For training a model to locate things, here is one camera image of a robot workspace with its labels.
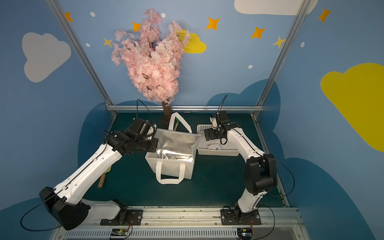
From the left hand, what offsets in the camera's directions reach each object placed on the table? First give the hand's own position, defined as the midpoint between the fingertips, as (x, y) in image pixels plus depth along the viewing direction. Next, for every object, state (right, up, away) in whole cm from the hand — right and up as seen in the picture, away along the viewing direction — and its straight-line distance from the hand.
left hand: (156, 142), depth 76 cm
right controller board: (+45, -45, -3) cm, 64 cm away
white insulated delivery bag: (+10, -8, -7) cm, 15 cm away
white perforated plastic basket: (+43, -8, +29) cm, 52 cm away
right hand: (+33, +5, +15) cm, 36 cm away
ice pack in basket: (+34, -5, +23) cm, 41 cm away
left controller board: (-17, -43, -4) cm, 47 cm away
